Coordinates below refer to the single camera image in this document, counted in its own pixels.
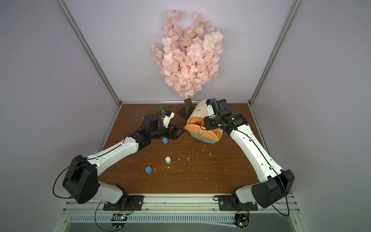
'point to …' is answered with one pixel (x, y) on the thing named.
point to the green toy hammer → (160, 108)
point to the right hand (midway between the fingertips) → (208, 118)
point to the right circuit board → (241, 220)
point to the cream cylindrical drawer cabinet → (199, 109)
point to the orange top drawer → (197, 124)
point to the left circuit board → (119, 220)
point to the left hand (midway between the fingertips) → (182, 129)
